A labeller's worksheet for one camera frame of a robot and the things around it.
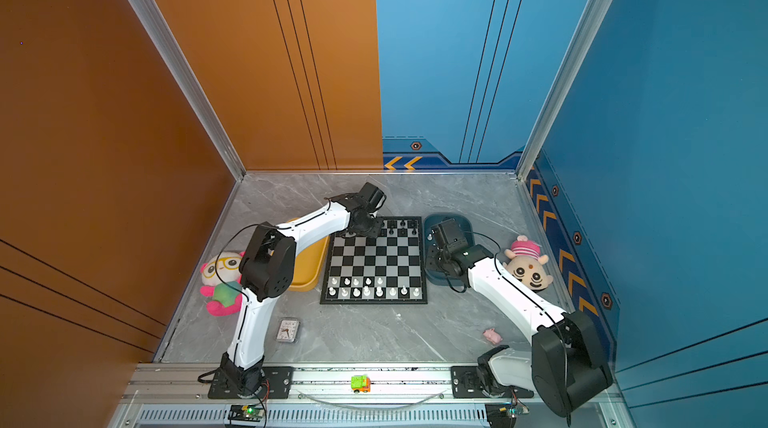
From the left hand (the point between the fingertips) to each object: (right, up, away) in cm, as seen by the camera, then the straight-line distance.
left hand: (375, 226), depth 100 cm
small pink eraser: (+33, -28, -21) cm, 48 cm away
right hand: (+17, -8, -13) cm, 23 cm away
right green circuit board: (+33, -43, -29) cm, 61 cm away
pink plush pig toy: (+44, -10, -14) cm, 47 cm away
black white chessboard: (+5, -13, -8) cm, 16 cm away
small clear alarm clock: (-23, -26, -20) cm, 40 cm away
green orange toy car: (-2, -36, -28) cm, 45 cm away
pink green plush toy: (-43, -15, -14) cm, 48 cm away
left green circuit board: (-29, -42, -29) cm, 59 cm away
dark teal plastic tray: (+28, +1, -10) cm, 30 cm away
